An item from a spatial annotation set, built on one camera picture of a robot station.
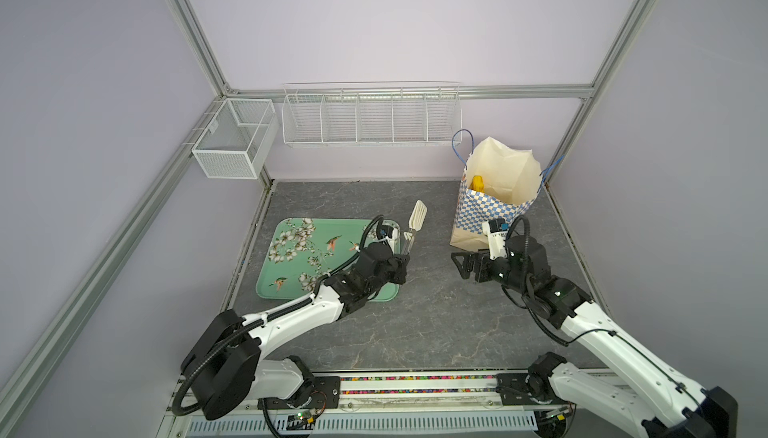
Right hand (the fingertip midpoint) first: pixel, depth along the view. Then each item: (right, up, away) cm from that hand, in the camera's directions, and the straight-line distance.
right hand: (465, 253), depth 75 cm
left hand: (-14, -3, +5) cm, 15 cm away
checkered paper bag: (+20, +21, +32) cm, 43 cm away
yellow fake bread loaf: (+12, +21, +33) cm, 41 cm away
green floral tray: (-52, -3, +24) cm, 57 cm away
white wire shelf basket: (-25, +43, +23) cm, 55 cm away
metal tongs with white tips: (-12, +8, +10) cm, 17 cm away
